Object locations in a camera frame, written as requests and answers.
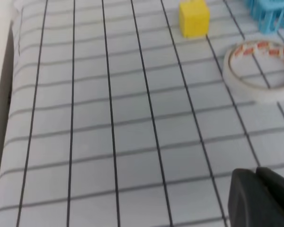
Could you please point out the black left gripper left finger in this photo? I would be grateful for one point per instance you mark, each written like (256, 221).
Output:
(250, 204)

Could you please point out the blue test tube rack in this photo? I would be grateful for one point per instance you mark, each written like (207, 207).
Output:
(269, 14)

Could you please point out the white tape roll left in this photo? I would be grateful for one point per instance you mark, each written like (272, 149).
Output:
(267, 48)

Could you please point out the white grid pattern cloth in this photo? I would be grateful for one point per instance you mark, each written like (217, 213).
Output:
(117, 120)

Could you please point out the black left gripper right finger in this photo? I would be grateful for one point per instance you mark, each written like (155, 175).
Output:
(273, 182)

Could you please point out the yellow cube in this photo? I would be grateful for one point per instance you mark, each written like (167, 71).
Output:
(194, 18)

